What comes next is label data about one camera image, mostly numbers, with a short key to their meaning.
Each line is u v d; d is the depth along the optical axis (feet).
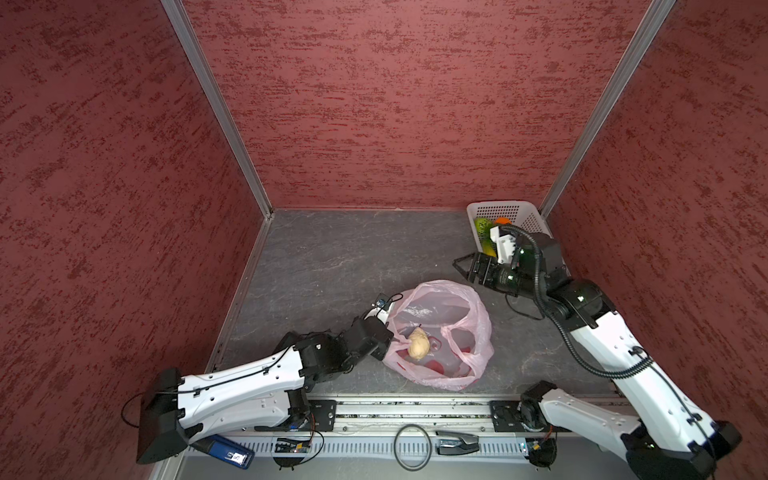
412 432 2.39
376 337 1.77
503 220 3.73
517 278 1.81
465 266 2.11
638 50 2.54
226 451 2.19
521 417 2.22
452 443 2.28
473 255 1.97
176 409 1.34
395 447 2.31
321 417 2.43
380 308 2.07
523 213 3.64
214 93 2.80
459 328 2.43
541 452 2.32
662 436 1.27
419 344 2.66
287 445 2.38
